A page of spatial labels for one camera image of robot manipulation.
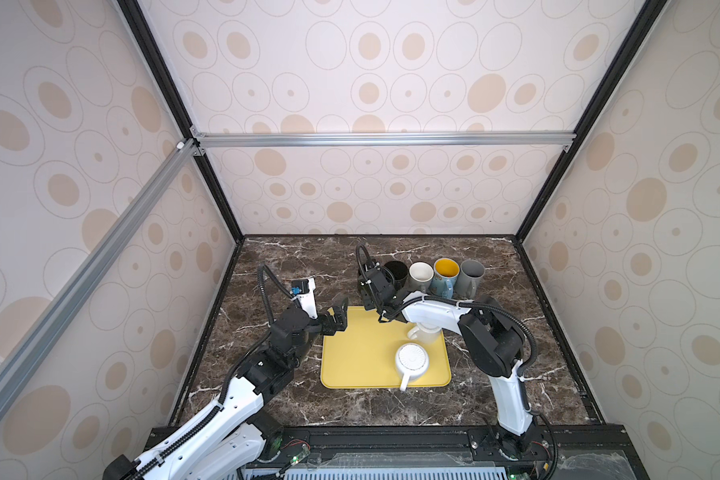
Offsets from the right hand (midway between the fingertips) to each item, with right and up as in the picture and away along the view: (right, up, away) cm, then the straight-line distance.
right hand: (372, 288), depth 98 cm
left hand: (-9, 0, -24) cm, 26 cm away
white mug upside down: (+10, -19, -18) cm, 28 cm away
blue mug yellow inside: (+25, +5, +3) cm, 26 cm away
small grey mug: (+16, +4, +2) cm, 17 cm away
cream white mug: (+16, -13, -10) cm, 23 cm away
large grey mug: (+31, +3, -3) cm, 31 cm away
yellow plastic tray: (-3, -19, -10) cm, 21 cm away
